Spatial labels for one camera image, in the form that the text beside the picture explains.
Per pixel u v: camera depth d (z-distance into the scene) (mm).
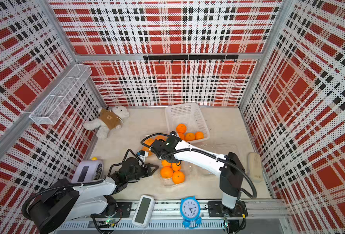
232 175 425
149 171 745
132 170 679
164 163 855
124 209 737
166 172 817
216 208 747
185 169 824
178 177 801
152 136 722
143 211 704
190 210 718
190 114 1150
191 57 890
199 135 985
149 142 728
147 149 606
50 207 420
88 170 775
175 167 856
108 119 1045
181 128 1018
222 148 447
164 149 528
